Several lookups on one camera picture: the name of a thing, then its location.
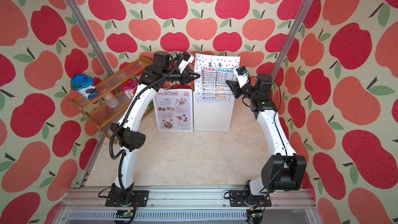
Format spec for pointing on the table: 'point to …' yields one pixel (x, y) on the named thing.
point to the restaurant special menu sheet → (173, 110)
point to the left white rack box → (173, 108)
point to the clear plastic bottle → (111, 100)
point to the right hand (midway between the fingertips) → (231, 81)
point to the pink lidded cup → (129, 86)
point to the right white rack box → (212, 110)
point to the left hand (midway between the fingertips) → (200, 78)
